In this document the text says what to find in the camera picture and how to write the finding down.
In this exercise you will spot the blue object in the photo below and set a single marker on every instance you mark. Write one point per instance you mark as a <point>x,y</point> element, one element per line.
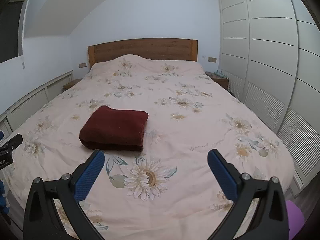
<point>3,197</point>

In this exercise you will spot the beige wall switch plate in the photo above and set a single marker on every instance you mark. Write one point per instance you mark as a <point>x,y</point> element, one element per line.
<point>82,65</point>
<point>212,59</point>

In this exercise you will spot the purple stool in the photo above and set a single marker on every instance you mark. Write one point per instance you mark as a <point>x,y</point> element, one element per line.
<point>296,220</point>

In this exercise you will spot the dark window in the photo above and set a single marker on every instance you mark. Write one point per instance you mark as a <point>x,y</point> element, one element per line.
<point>10,25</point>

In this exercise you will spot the wooden headboard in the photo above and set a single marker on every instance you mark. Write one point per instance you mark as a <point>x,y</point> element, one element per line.
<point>142,47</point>

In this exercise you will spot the wooden nightstand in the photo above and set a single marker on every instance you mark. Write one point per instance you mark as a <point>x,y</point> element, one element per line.
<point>72,82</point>
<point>221,81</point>

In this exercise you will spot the white panelled wardrobe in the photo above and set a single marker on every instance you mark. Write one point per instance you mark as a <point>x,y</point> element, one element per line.
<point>270,55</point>

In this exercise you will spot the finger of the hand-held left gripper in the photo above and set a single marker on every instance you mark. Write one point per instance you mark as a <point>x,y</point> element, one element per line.
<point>13,142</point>
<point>1,135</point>

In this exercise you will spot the bed with floral duvet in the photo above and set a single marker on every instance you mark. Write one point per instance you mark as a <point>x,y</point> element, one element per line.
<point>175,135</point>

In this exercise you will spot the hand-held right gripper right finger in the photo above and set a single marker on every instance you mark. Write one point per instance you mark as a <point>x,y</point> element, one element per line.
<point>223,177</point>

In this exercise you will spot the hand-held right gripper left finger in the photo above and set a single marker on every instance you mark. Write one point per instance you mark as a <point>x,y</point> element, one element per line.
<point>90,177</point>

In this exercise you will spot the small teal glass item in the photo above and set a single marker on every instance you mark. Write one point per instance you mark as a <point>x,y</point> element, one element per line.
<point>221,73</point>

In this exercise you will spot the dark red knit sweater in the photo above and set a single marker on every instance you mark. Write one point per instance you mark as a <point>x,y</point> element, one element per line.
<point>115,127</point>

